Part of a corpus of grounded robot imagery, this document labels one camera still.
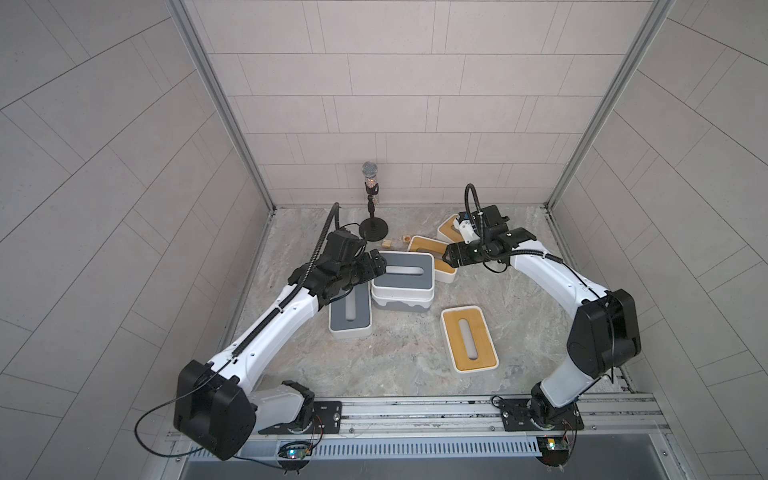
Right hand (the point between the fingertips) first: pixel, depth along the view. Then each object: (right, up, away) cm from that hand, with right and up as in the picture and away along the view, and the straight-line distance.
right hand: (453, 253), depth 88 cm
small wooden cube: (-21, +2, +17) cm, 27 cm away
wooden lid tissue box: (-2, -6, +3) cm, 8 cm away
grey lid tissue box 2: (-31, -19, +1) cm, 37 cm away
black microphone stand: (-26, +7, +21) cm, 34 cm away
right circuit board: (+20, -44, -20) cm, 52 cm away
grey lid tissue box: (-14, -6, 0) cm, 16 cm away
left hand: (-21, -2, -8) cm, 22 cm away
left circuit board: (-39, -43, -23) cm, 62 cm away
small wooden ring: (-13, +3, +17) cm, 22 cm away
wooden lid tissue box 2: (+3, -24, -5) cm, 25 cm away
